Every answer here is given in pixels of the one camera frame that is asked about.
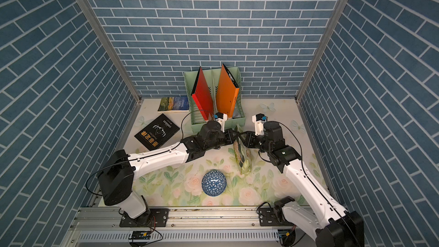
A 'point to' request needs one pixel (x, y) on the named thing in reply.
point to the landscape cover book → (174, 104)
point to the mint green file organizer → (211, 77)
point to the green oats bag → (244, 154)
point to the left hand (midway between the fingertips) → (245, 136)
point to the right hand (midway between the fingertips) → (242, 135)
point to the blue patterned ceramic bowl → (214, 183)
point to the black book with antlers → (157, 133)
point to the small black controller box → (140, 235)
